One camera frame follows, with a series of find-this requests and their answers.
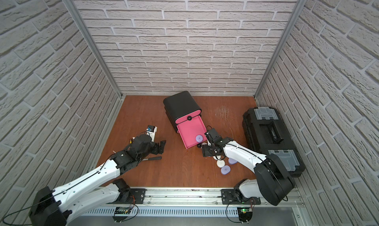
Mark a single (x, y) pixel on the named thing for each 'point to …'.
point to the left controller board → (121, 210)
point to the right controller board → (245, 214)
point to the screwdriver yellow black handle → (131, 141)
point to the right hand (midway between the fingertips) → (209, 151)
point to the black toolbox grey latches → (266, 133)
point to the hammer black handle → (155, 158)
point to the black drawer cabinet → (178, 105)
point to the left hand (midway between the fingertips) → (160, 137)
